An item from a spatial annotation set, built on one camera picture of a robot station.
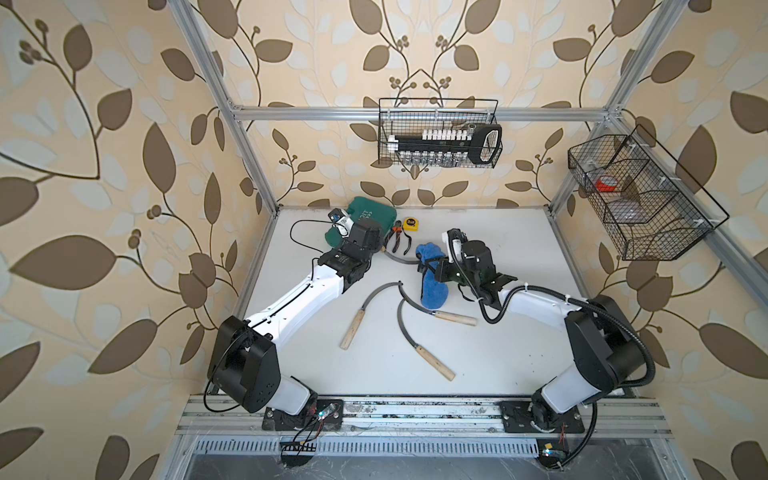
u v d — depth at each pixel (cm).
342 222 72
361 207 117
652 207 73
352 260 61
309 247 68
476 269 70
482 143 84
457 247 68
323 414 74
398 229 112
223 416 76
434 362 82
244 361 42
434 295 85
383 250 87
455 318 89
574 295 98
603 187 82
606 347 45
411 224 115
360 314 91
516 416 74
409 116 91
